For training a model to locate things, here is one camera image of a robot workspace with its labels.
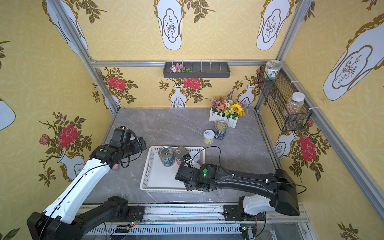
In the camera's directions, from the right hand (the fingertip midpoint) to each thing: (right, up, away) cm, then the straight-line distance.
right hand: (193, 175), depth 76 cm
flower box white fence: (+21, +35, +22) cm, 46 cm away
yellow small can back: (+10, +17, +22) cm, 30 cm away
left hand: (-33, +15, +4) cm, 36 cm away
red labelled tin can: (-8, +10, +9) cm, 15 cm away
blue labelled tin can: (-14, +8, +6) cm, 17 cm away
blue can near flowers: (+17, +22, +20) cm, 34 cm away
